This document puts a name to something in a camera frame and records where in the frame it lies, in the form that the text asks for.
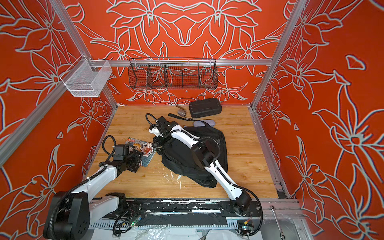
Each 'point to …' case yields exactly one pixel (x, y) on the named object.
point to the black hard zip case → (204, 107)
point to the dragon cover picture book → (147, 148)
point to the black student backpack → (176, 153)
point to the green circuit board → (245, 227)
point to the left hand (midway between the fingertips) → (143, 155)
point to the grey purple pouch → (199, 123)
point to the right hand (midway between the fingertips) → (152, 144)
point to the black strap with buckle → (170, 114)
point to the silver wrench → (283, 236)
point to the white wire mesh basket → (87, 78)
